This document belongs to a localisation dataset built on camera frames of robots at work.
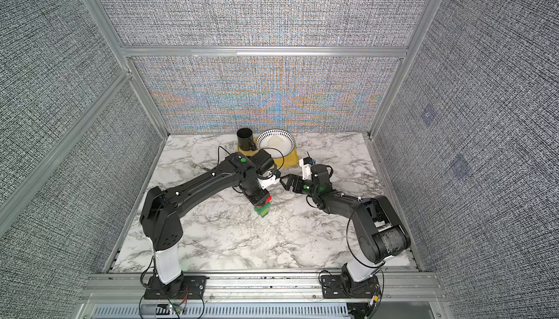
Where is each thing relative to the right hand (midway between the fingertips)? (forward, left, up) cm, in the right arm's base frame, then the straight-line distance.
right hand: (286, 175), depth 90 cm
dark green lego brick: (-13, +9, -6) cm, 17 cm away
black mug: (+23, +19, -3) cm, 30 cm away
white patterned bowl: (+26, +4, -9) cm, 28 cm away
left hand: (-12, +8, +2) cm, 15 cm away
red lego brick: (-11, +7, +1) cm, 13 cm away
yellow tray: (+15, -3, -10) cm, 18 cm away
